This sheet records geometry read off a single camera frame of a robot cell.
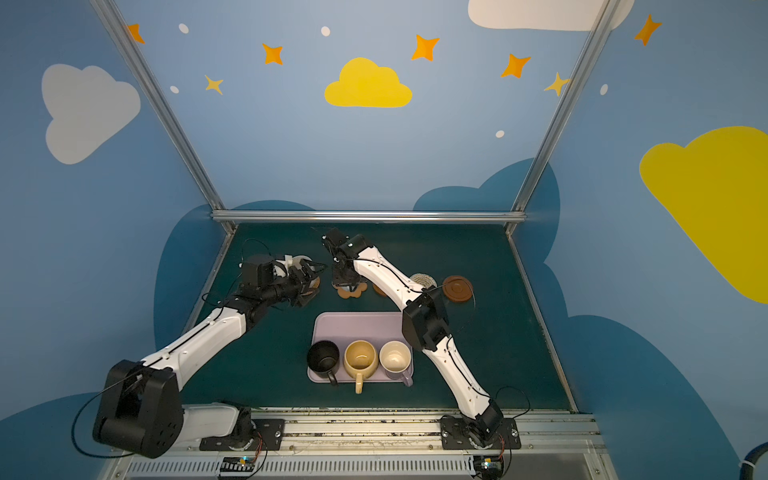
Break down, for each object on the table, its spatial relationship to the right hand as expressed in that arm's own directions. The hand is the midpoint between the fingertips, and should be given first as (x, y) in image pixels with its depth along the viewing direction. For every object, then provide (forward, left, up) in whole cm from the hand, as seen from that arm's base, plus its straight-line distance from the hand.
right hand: (346, 278), depth 94 cm
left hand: (-6, +4, +10) cm, 13 cm away
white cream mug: (-5, +13, +14) cm, 20 cm away
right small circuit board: (-46, -41, -13) cm, 63 cm away
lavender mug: (-22, -17, -8) cm, 29 cm away
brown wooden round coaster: (+4, -37, -9) cm, 38 cm away
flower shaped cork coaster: (+1, -2, -11) cm, 11 cm away
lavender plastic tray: (-12, 0, -11) cm, 16 cm away
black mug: (-24, +4, -8) cm, 25 cm away
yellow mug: (-23, -7, -8) cm, 25 cm away
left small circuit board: (-50, +21, -12) cm, 55 cm away
